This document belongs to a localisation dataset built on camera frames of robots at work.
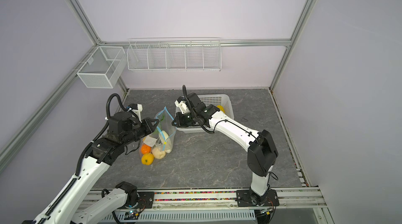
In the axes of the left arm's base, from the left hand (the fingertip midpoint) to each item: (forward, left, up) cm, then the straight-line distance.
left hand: (159, 122), depth 70 cm
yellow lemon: (-9, +10, -21) cm, 25 cm away
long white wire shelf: (+50, -4, +2) cm, 50 cm away
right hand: (+2, -5, -6) cm, 8 cm away
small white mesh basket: (+45, +41, -2) cm, 61 cm away
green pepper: (-2, 0, -2) cm, 3 cm away
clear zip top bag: (-3, +4, -17) cm, 18 cm away
